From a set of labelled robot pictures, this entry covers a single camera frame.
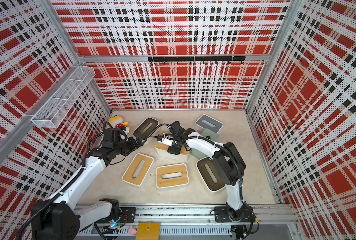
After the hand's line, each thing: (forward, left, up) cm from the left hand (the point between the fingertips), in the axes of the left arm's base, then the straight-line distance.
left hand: (144, 142), depth 82 cm
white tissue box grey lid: (+26, -38, -13) cm, 48 cm away
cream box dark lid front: (-13, -37, -12) cm, 41 cm away
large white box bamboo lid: (-1, -9, -7) cm, 12 cm away
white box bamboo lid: (-11, +5, -16) cm, 20 cm away
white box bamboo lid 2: (-14, -15, -14) cm, 25 cm away
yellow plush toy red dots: (+24, +27, -11) cm, 38 cm away
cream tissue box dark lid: (+19, +5, -12) cm, 23 cm away
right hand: (+3, -16, -9) cm, 19 cm away
